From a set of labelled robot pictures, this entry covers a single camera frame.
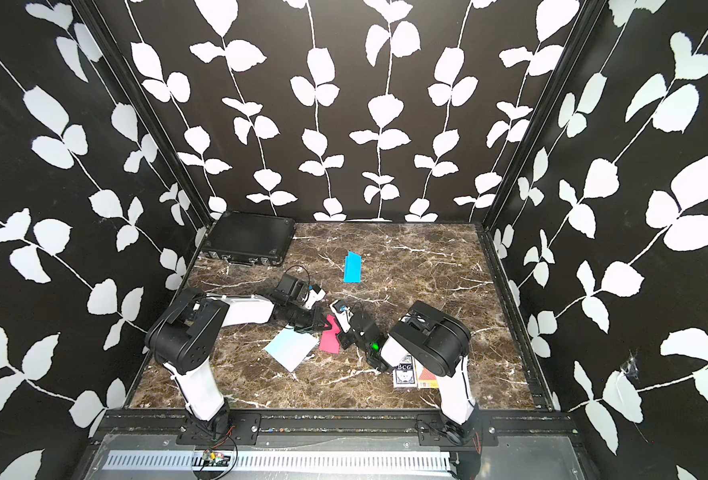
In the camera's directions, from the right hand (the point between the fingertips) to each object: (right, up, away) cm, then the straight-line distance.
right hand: (334, 315), depth 94 cm
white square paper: (-13, -8, -6) cm, 16 cm away
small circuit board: (-26, -29, -23) cm, 46 cm away
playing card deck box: (+21, -14, -12) cm, 28 cm away
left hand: (0, -2, -2) cm, 3 cm away
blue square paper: (+6, +15, +14) cm, 21 cm away
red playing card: (+27, -14, -14) cm, 33 cm away
